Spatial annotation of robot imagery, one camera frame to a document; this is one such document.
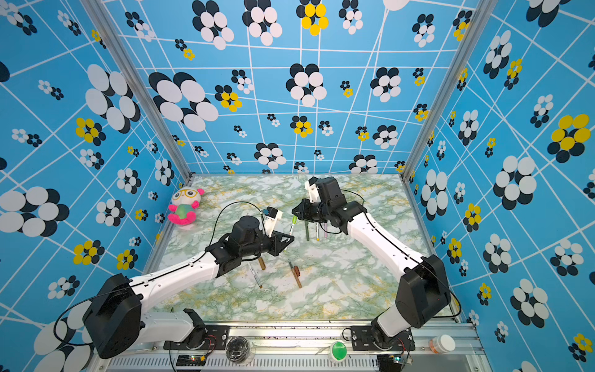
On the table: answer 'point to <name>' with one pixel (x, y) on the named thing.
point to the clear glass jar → (240, 350)
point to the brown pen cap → (262, 263)
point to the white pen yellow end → (318, 232)
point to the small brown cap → (297, 270)
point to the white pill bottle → (441, 343)
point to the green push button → (338, 351)
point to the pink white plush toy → (183, 211)
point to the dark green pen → (307, 228)
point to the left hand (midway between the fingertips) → (295, 237)
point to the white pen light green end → (294, 221)
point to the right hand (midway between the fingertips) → (293, 212)
